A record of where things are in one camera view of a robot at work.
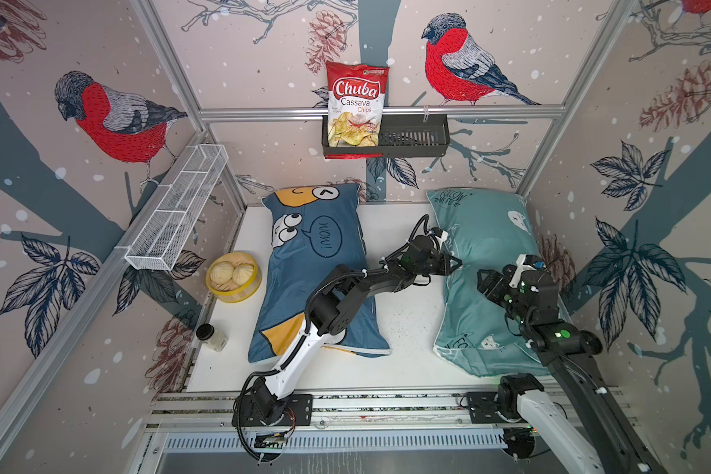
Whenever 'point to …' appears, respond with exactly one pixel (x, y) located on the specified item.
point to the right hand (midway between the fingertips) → (487, 273)
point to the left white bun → (221, 276)
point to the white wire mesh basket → (190, 187)
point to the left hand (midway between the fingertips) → (468, 260)
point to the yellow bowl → (241, 293)
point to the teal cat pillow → (483, 229)
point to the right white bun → (242, 273)
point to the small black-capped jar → (215, 340)
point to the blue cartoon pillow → (315, 230)
